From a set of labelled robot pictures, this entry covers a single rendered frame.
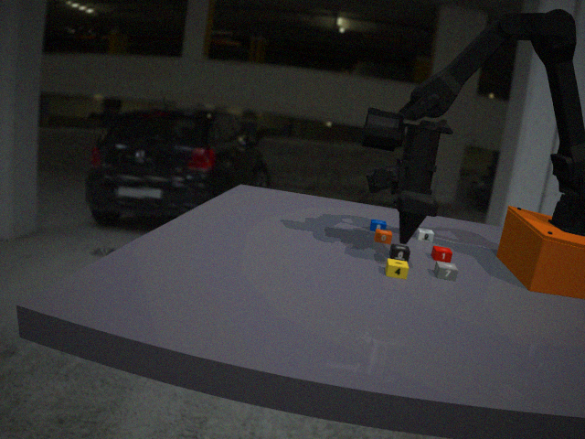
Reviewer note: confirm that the yellow block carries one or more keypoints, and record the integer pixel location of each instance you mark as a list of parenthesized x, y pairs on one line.
[(396, 268)]

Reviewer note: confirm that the blue block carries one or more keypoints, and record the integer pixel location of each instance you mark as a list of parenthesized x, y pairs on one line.
[(377, 224)]

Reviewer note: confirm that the small white digit block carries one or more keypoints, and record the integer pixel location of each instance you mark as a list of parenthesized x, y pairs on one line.
[(425, 235)]

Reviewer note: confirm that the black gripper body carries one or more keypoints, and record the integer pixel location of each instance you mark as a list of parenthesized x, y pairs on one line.
[(417, 198)]

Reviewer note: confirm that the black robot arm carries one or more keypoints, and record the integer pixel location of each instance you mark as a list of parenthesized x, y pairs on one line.
[(553, 36)]

